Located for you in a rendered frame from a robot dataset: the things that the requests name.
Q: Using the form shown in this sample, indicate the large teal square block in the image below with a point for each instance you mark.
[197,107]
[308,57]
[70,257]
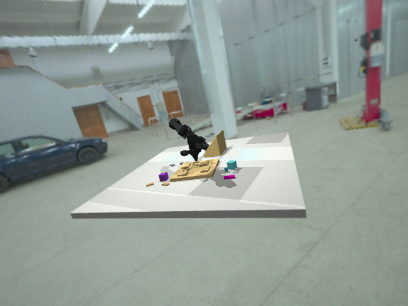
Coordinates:
[231,165]

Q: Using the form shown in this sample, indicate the purple cube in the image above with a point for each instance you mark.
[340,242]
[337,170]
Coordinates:
[163,176]

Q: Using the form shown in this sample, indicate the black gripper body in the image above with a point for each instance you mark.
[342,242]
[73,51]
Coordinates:
[191,151]

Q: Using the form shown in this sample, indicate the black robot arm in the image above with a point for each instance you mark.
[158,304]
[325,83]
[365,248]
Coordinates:
[184,130]

